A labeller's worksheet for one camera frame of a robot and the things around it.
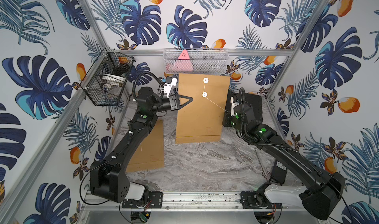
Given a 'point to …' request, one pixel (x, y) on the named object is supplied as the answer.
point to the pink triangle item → (183, 63)
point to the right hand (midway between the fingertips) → (226, 111)
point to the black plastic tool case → (255, 101)
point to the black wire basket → (105, 82)
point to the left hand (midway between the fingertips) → (191, 98)
